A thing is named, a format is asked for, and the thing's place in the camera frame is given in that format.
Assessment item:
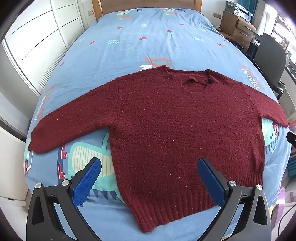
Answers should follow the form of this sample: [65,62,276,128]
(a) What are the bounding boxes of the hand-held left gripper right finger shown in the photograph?
[197,158,272,241]

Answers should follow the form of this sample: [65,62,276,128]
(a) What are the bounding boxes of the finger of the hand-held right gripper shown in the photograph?
[286,131,296,149]

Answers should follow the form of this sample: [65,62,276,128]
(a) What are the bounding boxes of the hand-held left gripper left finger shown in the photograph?
[26,157,102,241]

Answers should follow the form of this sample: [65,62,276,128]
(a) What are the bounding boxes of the dark red knit sweater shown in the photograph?
[28,65,289,233]

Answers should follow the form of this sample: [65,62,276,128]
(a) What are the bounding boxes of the white bedside cabinet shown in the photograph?
[0,125,30,204]

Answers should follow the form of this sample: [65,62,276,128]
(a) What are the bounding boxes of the dark grey chair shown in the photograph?
[253,32,289,100]

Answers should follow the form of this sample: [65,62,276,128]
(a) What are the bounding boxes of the dark blue bag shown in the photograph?
[231,39,244,52]

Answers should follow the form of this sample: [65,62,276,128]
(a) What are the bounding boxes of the wooden drawer cabinet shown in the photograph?
[220,10,257,47]

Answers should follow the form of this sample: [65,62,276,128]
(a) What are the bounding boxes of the grey printer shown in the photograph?
[224,2,252,22]

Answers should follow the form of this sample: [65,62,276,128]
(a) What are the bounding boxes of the blue printed bed sheet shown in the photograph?
[23,7,293,241]

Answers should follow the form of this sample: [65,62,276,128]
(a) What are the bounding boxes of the white wardrobe doors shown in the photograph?
[0,0,95,98]

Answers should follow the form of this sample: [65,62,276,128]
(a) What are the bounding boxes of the wooden headboard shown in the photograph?
[92,0,203,16]

